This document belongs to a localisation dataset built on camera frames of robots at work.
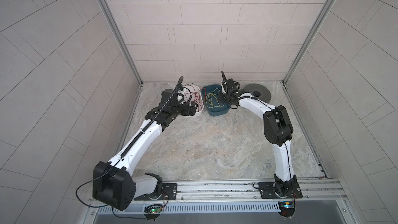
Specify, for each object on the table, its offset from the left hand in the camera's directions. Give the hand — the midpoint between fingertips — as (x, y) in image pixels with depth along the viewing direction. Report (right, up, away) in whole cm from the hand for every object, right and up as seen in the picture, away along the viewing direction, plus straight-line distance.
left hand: (194, 102), depth 79 cm
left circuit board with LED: (-16, -45, -14) cm, 49 cm away
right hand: (+14, +2, +21) cm, 25 cm away
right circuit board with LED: (+42, -46, -11) cm, 64 cm away
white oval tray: (-1, +9, +29) cm, 30 cm away
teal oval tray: (+12, -7, +19) cm, 24 cm away
